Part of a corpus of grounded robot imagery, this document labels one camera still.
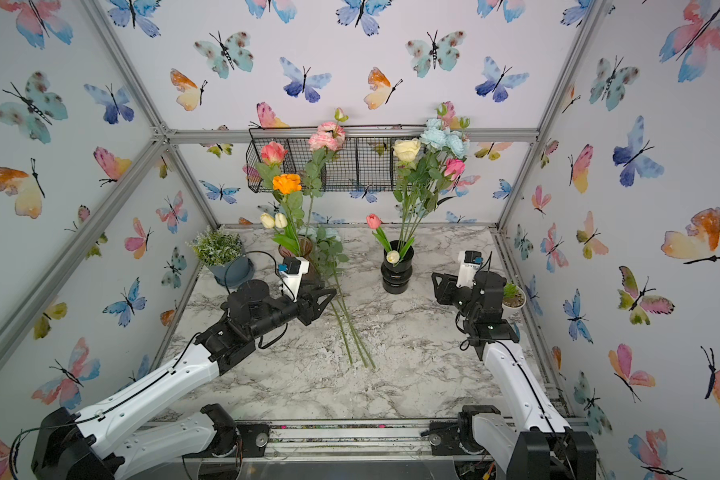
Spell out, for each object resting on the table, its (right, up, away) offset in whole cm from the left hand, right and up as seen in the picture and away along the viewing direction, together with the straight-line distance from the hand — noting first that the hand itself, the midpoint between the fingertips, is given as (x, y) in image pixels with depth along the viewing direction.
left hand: (331, 287), depth 71 cm
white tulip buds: (-18, +16, +11) cm, 27 cm away
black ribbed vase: (+17, 0, +24) cm, 30 cm away
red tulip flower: (+10, +17, +10) cm, 22 cm away
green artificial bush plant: (-39, +10, +22) cm, 46 cm away
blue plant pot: (-36, +1, +30) cm, 47 cm away
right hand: (+28, +3, +9) cm, 30 cm away
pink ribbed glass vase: (-10, +9, +18) cm, 23 cm away
